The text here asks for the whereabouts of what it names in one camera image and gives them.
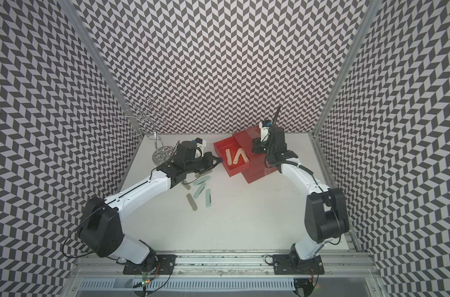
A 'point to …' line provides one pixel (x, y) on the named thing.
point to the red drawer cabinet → (257, 168)
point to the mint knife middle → (199, 190)
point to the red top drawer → (232, 154)
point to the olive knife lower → (191, 202)
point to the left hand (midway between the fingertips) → (222, 161)
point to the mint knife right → (208, 198)
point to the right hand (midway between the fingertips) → (254, 145)
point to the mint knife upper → (201, 180)
